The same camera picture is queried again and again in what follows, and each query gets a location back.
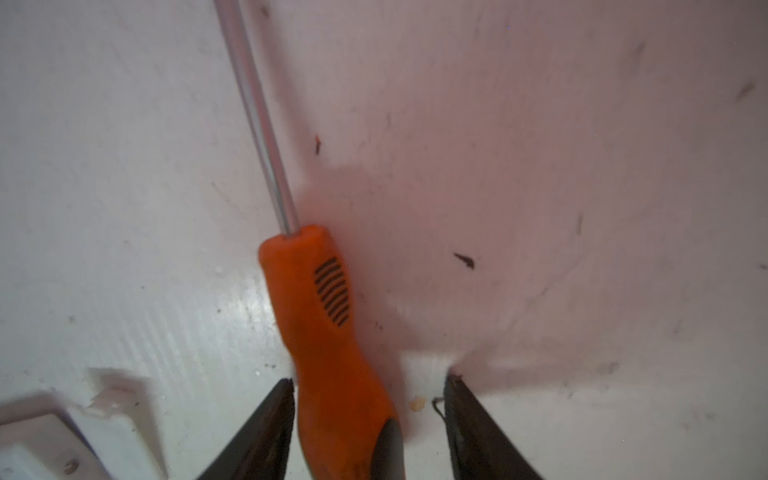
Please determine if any orange black screwdriver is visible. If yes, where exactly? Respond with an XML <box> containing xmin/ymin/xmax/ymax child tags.
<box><xmin>216</xmin><ymin>1</ymin><xmax>405</xmax><ymax>479</ymax></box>

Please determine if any white remote control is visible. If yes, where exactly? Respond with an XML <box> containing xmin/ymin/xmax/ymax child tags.
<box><xmin>1</xmin><ymin>414</ymin><xmax>111</xmax><ymax>480</ymax></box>

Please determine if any white battery cover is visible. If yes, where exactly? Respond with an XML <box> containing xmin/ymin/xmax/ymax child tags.
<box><xmin>81</xmin><ymin>388</ymin><xmax>168</xmax><ymax>479</ymax></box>

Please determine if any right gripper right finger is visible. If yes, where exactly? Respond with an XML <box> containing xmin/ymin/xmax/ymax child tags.
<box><xmin>443</xmin><ymin>374</ymin><xmax>542</xmax><ymax>480</ymax></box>

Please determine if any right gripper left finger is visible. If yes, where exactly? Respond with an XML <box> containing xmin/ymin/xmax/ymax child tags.
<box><xmin>199</xmin><ymin>378</ymin><xmax>295</xmax><ymax>480</ymax></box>

